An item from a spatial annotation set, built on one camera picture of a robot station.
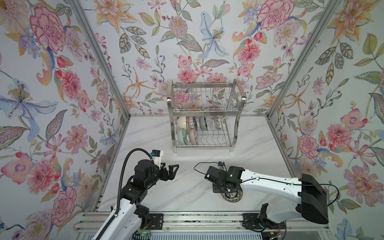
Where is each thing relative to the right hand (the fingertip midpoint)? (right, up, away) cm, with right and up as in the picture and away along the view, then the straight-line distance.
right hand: (215, 187), depth 79 cm
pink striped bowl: (-12, +27, +15) cm, 33 cm away
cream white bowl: (-19, +35, +22) cm, 46 cm away
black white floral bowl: (+10, -6, +2) cm, 12 cm away
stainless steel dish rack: (-3, +43, +36) cm, 56 cm away
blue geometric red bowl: (-12, +35, +22) cm, 43 cm away
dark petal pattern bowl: (-2, +36, +32) cm, 48 cm away
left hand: (-22, +12, -2) cm, 25 cm away
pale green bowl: (-18, +26, +14) cm, 35 cm away
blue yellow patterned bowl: (+5, +35, +22) cm, 42 cm away
